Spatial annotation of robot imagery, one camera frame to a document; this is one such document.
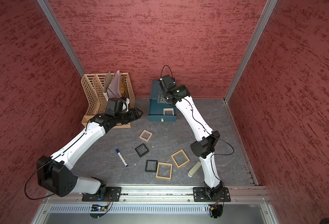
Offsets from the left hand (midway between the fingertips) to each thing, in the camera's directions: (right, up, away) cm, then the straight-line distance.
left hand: (138, 117), depth 81 cm
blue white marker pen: (-13, -26, +7) cm, 30 cm away
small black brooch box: (0, -23, +11) cm, 25 cm away
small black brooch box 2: (+7, -31, +4) cm, 32 cm away
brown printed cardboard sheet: (-26, +26, +16) cm, 40 cm away
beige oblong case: (+34, -31, 0) cm, 46 cm away
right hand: (+17, +10, +1) cm, 20 cm away
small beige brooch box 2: (+1, -14, +17) cm, 22 cm away
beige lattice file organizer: (-37, +22, +17) cm, 46 cm away
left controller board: (-20, -48, -9) cm, 53 cm away
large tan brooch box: (+25, -27, +7) cm, 38 cm away
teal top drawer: (+9, +3, +16) cm, 19 cm away
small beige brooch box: (+18, +3, +12) cm, 21 cm away
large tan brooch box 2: (+15, -33, +3) cm, 36 cm away
